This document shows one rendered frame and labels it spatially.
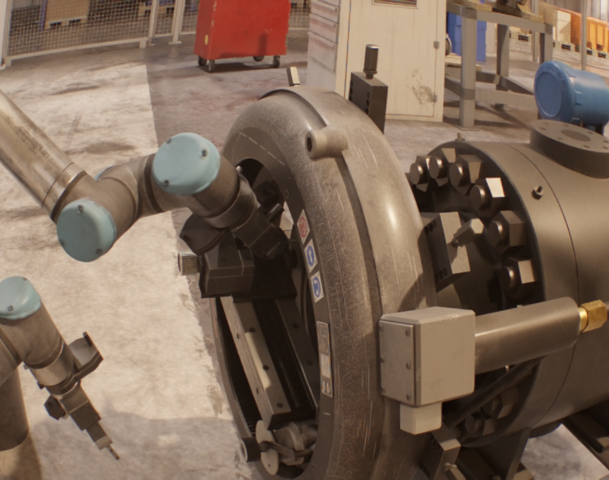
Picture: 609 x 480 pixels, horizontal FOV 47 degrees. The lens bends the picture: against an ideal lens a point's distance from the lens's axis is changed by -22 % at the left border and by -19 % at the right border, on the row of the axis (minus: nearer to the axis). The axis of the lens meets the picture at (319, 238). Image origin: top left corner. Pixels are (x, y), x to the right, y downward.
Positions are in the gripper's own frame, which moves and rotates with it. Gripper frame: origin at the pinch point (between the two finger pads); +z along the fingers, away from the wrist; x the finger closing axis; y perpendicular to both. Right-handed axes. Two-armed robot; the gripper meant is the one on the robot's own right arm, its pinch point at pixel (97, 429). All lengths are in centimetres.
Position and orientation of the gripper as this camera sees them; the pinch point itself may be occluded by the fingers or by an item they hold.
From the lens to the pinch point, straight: 130.6
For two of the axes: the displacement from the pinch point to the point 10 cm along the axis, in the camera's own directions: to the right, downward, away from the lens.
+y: -7.9, 5.1, -3.3
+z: 2.0, 7.3, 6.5
